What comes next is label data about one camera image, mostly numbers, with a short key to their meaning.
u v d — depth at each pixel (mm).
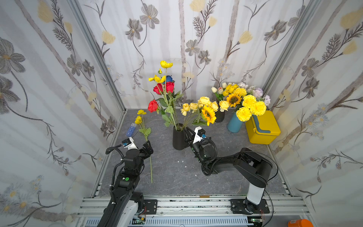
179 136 874
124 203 512
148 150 721
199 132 671
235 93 802
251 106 702
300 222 623
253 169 485
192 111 792
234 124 1016
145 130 1043
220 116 1055
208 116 638
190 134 774
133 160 561
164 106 768
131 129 1043
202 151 637
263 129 888
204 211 732
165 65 638
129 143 663
